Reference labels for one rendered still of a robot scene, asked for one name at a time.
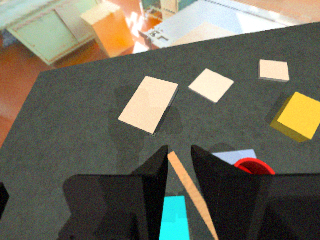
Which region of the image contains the dark red cup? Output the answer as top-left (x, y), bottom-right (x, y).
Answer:
top-left (233, 157), bottom-right (275, 174)

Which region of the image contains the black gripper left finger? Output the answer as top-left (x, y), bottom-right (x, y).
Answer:
top-left (62, 145), bottom-right (168, 240)

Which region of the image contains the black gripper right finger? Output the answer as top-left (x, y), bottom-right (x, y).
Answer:
top-left (191, 145), bottom-right (320, 240)

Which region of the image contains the brown wooden flat bar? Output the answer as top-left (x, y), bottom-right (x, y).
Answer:
top-left (168, 151), bottom-right (218, 240)

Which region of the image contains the yellow rectangular block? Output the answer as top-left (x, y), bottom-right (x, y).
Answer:
top-left (269, 92), bottom-right (320, 142)

